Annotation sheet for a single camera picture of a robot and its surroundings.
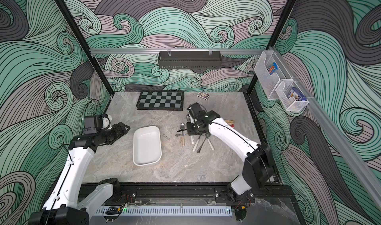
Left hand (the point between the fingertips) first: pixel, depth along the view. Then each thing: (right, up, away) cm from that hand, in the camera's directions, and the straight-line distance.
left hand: (124, 129), depth 77 cm
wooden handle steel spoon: (+30, -2, +21) cm, 37 cm away
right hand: (+36, -2, +5) cm, 36 cm away
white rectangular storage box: (+8, -13, +14) cm, 21 cm away
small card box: (+46, +20, +41) cm, 65 cm away
